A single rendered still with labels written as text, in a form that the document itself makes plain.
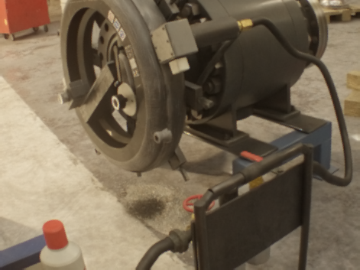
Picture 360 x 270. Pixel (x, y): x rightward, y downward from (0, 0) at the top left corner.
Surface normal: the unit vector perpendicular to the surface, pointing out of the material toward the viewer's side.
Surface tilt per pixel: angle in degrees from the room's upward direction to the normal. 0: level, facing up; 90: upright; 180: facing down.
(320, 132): 90
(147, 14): 51
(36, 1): 90
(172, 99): 93
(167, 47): 90
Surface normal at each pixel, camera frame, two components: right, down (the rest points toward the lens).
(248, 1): 0.34, -0.50
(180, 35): 0.52, -0.14
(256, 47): 0.58, 0.10
